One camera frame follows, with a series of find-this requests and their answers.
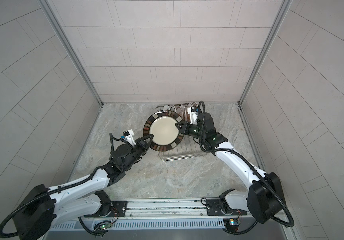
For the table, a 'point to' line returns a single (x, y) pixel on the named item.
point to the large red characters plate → (194, 104)
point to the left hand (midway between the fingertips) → (158, 135)
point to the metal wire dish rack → (188, 146)
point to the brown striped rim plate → (161, 124)
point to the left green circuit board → (106, 225)
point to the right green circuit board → (231, 221)
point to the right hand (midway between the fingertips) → (174, 126)
